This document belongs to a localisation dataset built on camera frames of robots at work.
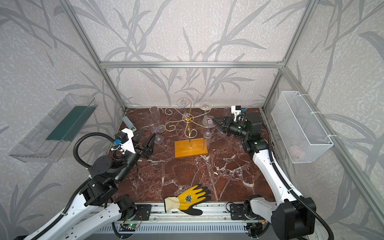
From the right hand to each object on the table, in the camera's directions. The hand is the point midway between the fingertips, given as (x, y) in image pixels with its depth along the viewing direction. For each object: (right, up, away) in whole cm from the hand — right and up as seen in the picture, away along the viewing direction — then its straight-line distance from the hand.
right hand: (212, 116), depth 69 cm
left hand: (-25, -5, -9) cm, 28 cm away
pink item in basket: (+42, -18, +3) cm, 46 cm away
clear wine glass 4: (-35, -15, +32) cm, 50 cm away
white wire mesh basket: (+37, -9, -8) cm, 39 cm away
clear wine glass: (-2, -3, 0) cm, 3 cm away
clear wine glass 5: (-15, +8, +8) cm, 18 cm away
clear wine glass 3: (-34, +3, +23) cm, 41 cm away
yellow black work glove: (-13, -43, +6) cm, 45 cm away
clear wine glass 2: (+11, +3, +21) cm, 24 cm away
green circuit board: (-39, -52, +1) cm, 65 cm away
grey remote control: (-57, -5, +36) cm, 67 cm away
